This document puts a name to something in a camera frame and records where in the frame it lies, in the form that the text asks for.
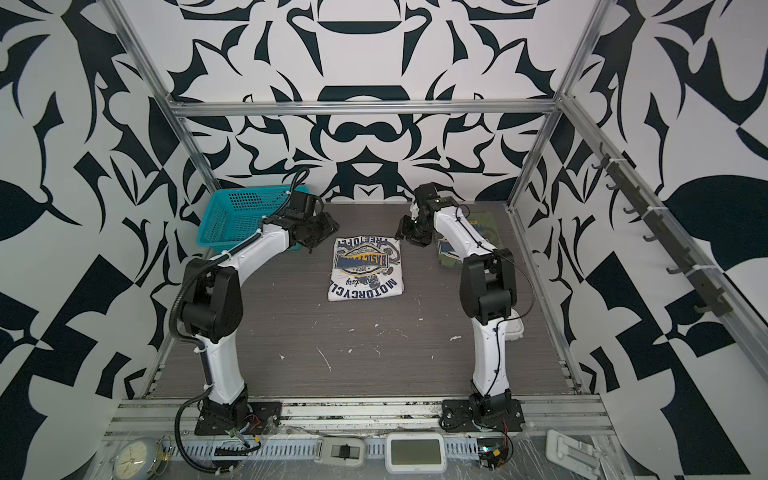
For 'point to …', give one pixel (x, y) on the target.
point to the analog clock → (135, 460)
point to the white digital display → (412, 453)
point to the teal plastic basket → (230, 215)
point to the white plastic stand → (572, 454)
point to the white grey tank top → (365, 267)
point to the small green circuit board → (492, 452)
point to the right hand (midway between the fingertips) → (401, 234)
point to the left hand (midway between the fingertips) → (338, 222)
